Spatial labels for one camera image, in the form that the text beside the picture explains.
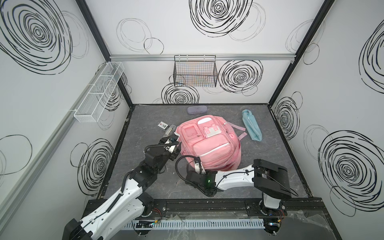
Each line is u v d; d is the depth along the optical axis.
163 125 1.06
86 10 0.72
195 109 1.13
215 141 0.91
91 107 0.73
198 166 0.74
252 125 1.03
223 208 0.75
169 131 1.02
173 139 0.62
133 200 0.63
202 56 0.89
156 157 0.54
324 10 0.73
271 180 0.47
